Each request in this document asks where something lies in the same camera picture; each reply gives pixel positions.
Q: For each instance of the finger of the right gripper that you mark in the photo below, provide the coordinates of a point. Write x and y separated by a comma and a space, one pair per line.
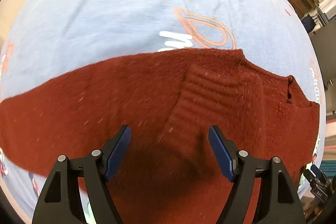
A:
320, 184

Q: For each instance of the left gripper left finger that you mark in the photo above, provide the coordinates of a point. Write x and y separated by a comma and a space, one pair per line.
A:
60, 202

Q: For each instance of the dark red knit sweater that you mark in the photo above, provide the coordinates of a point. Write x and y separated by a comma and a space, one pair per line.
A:
169, 100

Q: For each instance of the stack of teal folded cloths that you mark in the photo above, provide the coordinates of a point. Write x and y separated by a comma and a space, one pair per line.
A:
329, 168

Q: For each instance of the blue cartoon print bedsheet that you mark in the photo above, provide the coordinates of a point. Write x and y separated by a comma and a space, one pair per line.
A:
50, 38

